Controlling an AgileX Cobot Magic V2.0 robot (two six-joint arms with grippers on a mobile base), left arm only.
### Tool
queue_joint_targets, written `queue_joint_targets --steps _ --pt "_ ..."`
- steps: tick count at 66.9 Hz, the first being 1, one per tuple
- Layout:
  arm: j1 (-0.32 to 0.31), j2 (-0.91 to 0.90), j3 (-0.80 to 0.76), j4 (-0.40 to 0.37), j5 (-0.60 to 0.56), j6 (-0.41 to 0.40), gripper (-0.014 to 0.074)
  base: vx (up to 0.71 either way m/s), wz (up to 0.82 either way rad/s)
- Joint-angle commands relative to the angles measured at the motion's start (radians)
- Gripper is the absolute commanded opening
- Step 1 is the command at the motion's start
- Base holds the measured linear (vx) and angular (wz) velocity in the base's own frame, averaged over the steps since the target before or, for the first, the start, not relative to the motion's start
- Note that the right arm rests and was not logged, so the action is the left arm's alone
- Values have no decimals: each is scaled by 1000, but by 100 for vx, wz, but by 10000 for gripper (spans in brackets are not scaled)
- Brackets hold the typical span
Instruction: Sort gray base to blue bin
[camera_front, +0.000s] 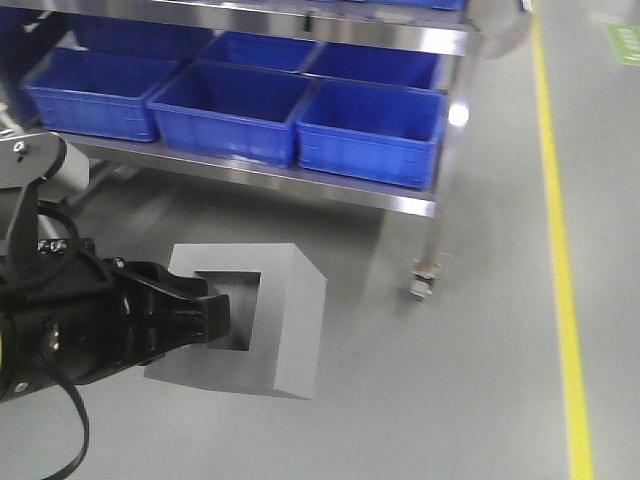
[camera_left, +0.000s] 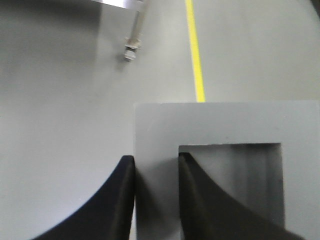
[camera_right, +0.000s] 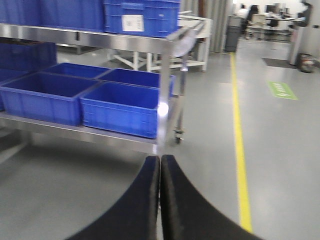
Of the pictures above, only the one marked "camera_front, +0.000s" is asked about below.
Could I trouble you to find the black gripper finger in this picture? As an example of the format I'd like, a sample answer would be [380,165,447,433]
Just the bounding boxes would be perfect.
[119,262,232,354]

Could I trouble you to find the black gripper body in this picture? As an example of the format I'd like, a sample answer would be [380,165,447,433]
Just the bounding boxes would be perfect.
[0,249,169,401]

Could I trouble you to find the grey block with square hole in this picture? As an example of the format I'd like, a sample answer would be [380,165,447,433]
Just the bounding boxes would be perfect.
[143,243,327,401]

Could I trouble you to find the steel rack with table top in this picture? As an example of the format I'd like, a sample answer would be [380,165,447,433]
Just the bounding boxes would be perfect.
[0,0,481,301]

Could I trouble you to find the black cable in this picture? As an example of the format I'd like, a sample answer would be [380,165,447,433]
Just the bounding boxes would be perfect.
[37,344,91,480]
[34,202,81,261]

